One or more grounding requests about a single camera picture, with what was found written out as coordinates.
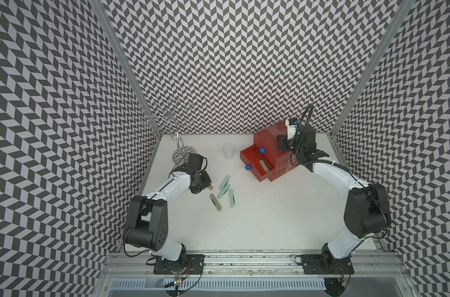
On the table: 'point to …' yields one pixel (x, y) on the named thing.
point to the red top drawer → (266, 139)
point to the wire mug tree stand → (169, 117)
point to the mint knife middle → (224, 190)
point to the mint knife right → (232, 199)
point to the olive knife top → (264, 166)
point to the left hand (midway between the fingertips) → (207, 185)
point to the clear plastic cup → (229, 151)
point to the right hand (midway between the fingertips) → (276, 142)
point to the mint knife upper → (224, 182)
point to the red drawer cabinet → (282, 164)
